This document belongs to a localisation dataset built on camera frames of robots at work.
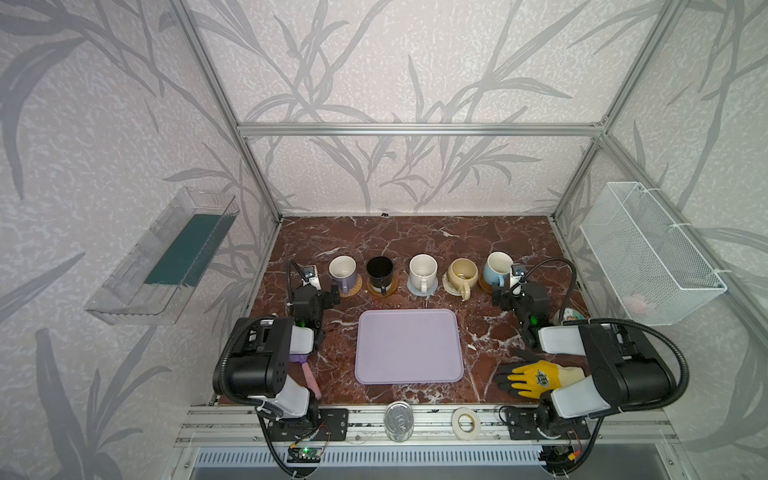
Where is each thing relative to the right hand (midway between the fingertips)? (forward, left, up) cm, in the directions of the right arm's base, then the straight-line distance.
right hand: (511, 273), depth 95 cm
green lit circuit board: (-47, +59, -8) cm, 76 cm away
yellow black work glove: (-30, 0, -4) cm, 31 cm away
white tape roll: (-43, +20, -6) cm, 48 cm away
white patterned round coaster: (-2, +20, -6) cm, 21 cm away
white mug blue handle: (0, +5, +3) cm, 6 cm away
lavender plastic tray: (-20, +33, -9) cm, 40 cm away
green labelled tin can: (-15, -14, +1) cm, 20 cm away
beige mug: (+3, +15, -5) cm, 16 cm away
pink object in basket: (-18, -22, +14) cm, 32 cm away
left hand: (0, +61, +1) cm, 61 cm away
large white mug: (+3, +28, -3) cm, 28 cm away
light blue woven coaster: (-5, +30, -2) cm, 30 cm away
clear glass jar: (-41, +36, 0) cm, 54 cm away
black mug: (0, +42, +2) cm, 42 cm away
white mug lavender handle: (+3, +55, -2) cm, 55 cm away
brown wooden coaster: (-3, +39, -5) cm, 40 cm away
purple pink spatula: (-25, +63, -4) cm, 68 cm away
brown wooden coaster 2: (-2, +7, -6) cm, 10 cm away
